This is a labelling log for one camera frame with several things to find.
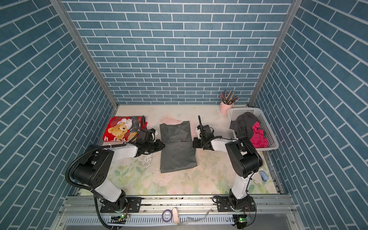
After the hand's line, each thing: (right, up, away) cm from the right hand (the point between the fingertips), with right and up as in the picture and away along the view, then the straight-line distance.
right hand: (192, 141), depth 97 cm
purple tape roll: (-10, -32, -27) cm, 43 cm away
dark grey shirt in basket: (+36, +11, +2) cm, 37 cm away
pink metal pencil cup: (+26, +24, +14) cm, 38 cm away
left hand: (-18, -2, -3) cm, 18 cm away
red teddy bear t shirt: (-47, +9, +2) cm, 48 cm away
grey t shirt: (-9, -6, -4) cm, 12 cm away
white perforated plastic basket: (+51, +12, +2) cm, 52 cm away
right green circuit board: (+24, -35, -27) cm, 50 cm away
